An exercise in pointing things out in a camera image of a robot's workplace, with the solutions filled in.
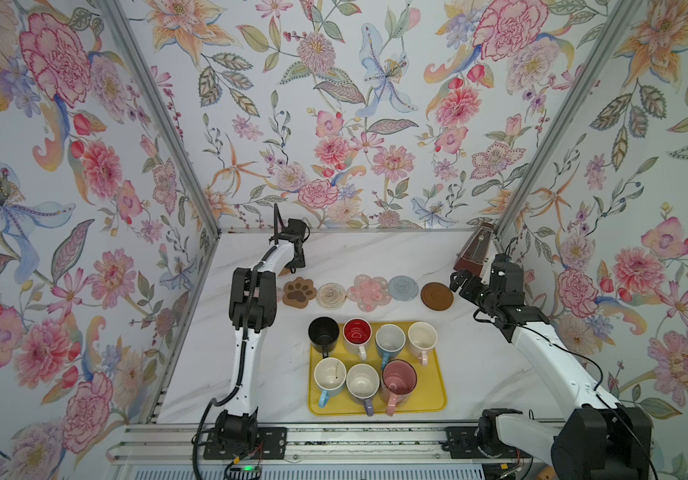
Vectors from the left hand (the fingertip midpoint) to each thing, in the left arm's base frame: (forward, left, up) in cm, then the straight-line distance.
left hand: (292, 261), depth 111 cm
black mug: (-32, -13, +6) cm, 35 cm away
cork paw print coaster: (-13, -3, -1) cm, 14 cm away
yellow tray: (-48, -41, 0) cm, 63 cm away
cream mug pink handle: (-33, -41, +5) cm, 53 cm away
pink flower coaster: (-13, -27, -1) cm, 30 cm away
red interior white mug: (-30, -23, +1) cm, 37 cm away
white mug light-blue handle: (-42, -14, +1) cm, 45 cm away
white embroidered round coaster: (-15, -15, 0) cm, 21 cm away
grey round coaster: (-12, -39, 0) cm, 41 cm away
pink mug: (-44, -33, +2) cm, 55 cm away
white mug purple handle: (-44, -24, 0) cm, 50 cm away
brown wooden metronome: (-4, -63, +9) cm, 64 cm away
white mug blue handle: (-33, -32, +3) cm, 46 cm away
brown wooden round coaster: (-16, -50, 0) cm, 53 cm away
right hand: (-21, -53, +17) cm, 59 cm away
